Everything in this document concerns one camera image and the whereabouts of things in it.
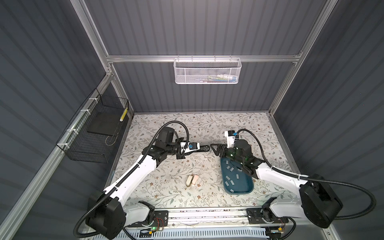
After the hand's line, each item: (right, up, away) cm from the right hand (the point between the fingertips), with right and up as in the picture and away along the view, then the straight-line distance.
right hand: (215, 146), depth 82 cm
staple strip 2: (+11, -15, +7) cm, 19 cm away
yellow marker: (-51, +18, 0) cm, 54 cm away
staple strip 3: (+8, -19, +4) cm, 21 cm away
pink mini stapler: (-11, -19, +1) cm, 22 cm away
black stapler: (-7, -1, -4) cm, 8 cm away
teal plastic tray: (+12, -20, +3) cm, 24 cm away
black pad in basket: (-56, +13, -8) cm, 58 cm away
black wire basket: (-62, +7, -10) cm, 63 cm away
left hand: (-12, +2, -4) cm, 13 cm away
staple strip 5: (+10, -21, +3) cm, 24 cm away
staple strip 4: (+7, -21, +2) cm, 23 cm away
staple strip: (+9, -11, +12) cm, 19 cm away
